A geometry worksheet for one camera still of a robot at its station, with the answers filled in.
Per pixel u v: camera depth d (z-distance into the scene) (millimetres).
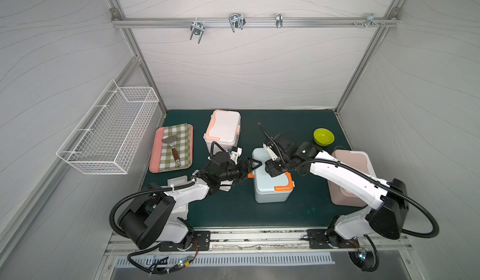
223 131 902
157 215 426
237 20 765
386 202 411
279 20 781
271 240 750
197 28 794
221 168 660
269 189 729
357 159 819
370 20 765
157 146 1022
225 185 727
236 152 797
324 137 1047
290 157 565
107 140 680
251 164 718
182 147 1013
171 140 1043
